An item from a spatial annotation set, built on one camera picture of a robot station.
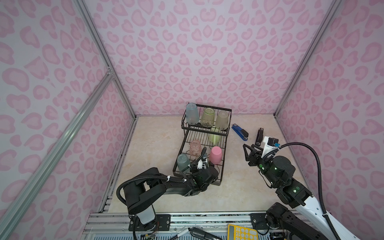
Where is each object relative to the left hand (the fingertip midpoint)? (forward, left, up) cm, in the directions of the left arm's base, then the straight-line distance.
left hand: (205, 160), depth 86 cm
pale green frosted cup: (+15, -10, +17) cm, 25 cm away
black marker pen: (-34, +6, -2) cm, 34 cm away
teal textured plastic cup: (+20, +7, +18) cm, 28 cm away
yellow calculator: (-34, -13, -6) cm, 37 cm away
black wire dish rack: (+15, -2, +12) cm, 19 cm away
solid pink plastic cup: (+2, -6, +2) cm, 6 cm away
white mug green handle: (+14, -7, 0) cm, 16 cm away
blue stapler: (+25, -27, -7) cm, 37 cm away
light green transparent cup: (+17, -1, +18) cm, 25 cm away
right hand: (-3, -18, +20) cm, 27 cm away
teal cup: (-3, +13, +3) cm, 14 cm away
